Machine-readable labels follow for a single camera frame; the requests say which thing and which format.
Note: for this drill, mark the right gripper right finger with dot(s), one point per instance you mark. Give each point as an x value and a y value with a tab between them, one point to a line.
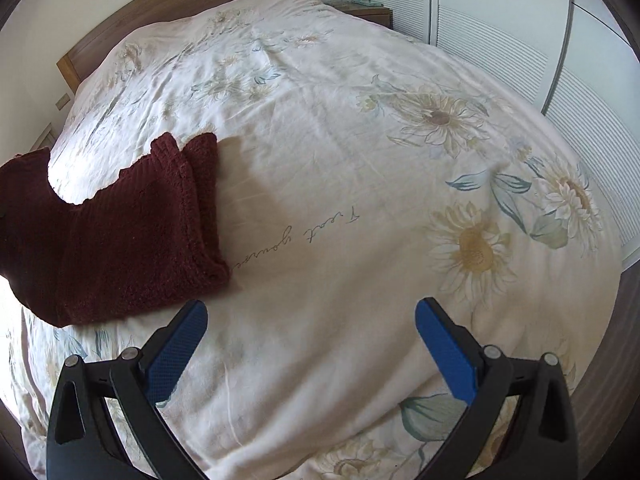
541	440

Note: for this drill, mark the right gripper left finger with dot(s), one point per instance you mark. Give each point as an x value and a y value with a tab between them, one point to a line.
82	441

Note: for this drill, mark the dark red knit sweater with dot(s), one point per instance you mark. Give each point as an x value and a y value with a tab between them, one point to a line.
145	242

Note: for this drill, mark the white floral bed duvet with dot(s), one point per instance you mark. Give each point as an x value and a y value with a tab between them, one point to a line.
359	171

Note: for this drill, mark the white sliding wardrobe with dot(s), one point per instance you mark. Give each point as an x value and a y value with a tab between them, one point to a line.
567	57

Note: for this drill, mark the wooden nightstand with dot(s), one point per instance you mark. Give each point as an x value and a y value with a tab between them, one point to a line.
381	15

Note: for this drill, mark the wooden bed headboard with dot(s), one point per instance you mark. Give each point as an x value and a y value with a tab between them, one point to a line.
170	5

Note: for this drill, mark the wall outlet plate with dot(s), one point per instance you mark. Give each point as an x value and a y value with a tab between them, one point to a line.
62	101

